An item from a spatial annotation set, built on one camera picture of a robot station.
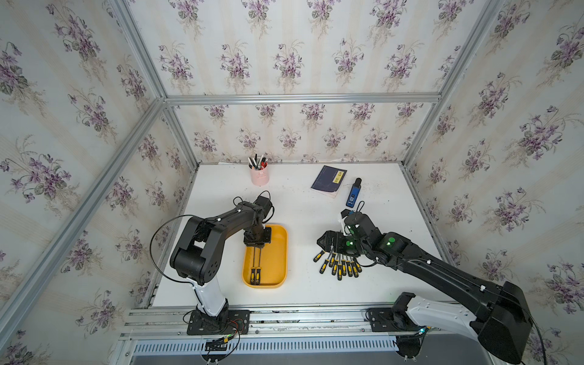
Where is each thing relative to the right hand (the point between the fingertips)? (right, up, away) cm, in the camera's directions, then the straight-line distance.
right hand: (327, 244), depth 77 cm
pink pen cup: (-28, +24, +30) cm, 48 cm away
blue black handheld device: (+17, +17, +29) cm, 38 cm away
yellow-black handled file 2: (-25, -12, +7) cm, 29 cm away
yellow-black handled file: (-27, -12, +7) cm, 30 cm away
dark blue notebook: (+6, +24, +37) cm, 45 cm away
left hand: (-23, -5, +14) cm, 27 cm away
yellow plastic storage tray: (-20, -9, +11) cm, 25 cm away
